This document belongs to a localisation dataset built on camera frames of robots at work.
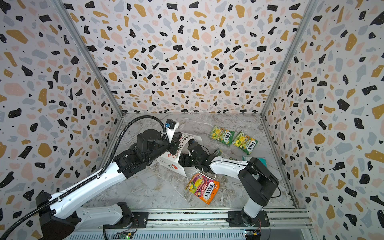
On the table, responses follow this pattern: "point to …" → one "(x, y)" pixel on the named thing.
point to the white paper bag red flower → (172, 161)
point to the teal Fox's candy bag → (246, 158)
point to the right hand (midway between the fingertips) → (179, 157)
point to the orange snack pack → (203, 187)
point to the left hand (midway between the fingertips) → (181, 131)
